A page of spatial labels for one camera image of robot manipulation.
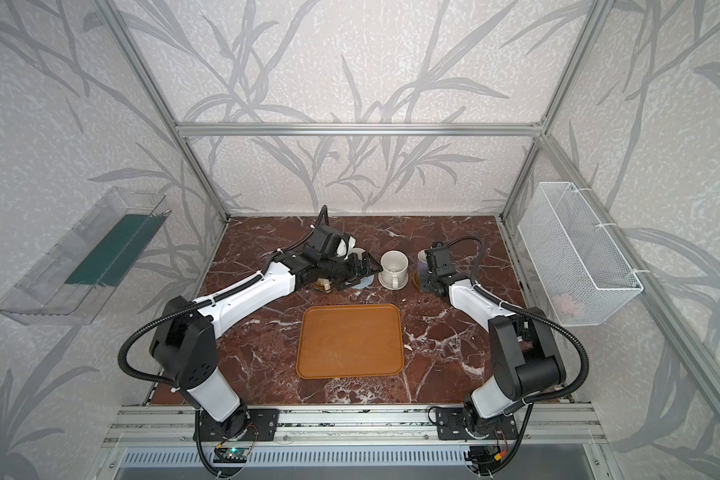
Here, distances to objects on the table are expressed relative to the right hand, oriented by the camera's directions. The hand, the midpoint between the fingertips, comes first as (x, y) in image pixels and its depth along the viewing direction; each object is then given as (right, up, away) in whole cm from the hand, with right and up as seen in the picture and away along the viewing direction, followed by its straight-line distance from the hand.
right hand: (433, 268), depth 95 cm
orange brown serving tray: (-26, -21, -8) cm, 34 cm away
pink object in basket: (+29, -6, -22) cm, 37 cm away
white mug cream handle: (-12, 0, +3) cm, 13 cm away
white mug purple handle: (-3, +3, 0) cm, 4 cm away
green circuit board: (-53, -43, -24) cm, 72 cm away
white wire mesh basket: (+24, +1, -35) cm, 42 cm away
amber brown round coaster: (-5, -5, +5) cm, 8 cm away
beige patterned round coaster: (-13, -7, +1) cm, 15 cm away
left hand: (-18, +2, -14) cm, 23 cm away
